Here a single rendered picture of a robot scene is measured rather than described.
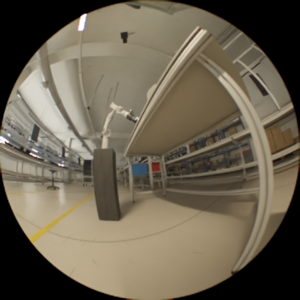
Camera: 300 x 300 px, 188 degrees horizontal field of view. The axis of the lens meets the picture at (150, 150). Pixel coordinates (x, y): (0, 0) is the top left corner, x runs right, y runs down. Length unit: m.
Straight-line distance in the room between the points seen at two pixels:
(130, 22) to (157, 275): 3.86
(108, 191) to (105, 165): 0.29
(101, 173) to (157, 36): 3.48
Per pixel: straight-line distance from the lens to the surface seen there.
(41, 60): 3.78
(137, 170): 2.91
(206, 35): 0.47
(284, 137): 3.67
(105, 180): 1.05
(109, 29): 3.38
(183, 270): 0.59
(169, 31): 3.39
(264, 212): 0.36
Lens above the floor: 0.52
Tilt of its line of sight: 16 degrees up
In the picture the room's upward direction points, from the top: 6 degrees counter-clockwise
